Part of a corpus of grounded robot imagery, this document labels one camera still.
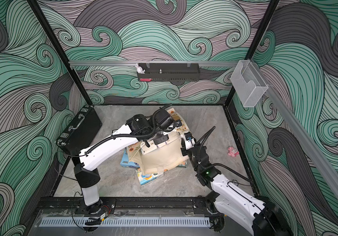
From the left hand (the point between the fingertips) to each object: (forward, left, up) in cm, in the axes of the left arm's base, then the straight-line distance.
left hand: (163, 129), depth 71 cm
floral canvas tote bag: (-6, -3, -20) cm, 21 cm away
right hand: (+1, -12, -8) cm, 14 cm away
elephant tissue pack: (-17, +10, -22) cm, 30 cm away
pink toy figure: (0, -44, -24) cm, 50 cm away
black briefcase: (+3, +46, -9) cm, 47 cm away
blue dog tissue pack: (-8, +22, -22) cm, 32 cm away
